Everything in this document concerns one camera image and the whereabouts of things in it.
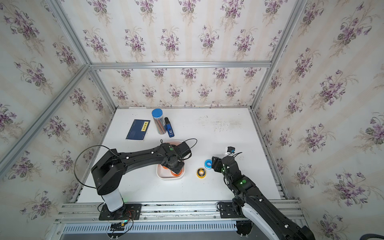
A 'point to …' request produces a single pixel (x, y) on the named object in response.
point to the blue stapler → (170, 130)
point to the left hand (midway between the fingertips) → (179, 169)
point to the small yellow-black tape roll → (201, 173)
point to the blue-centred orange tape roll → (208, 164)
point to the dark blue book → (138, 130)
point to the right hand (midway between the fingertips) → (218, 159)
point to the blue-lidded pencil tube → (159, 120)
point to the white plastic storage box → (163, 174)
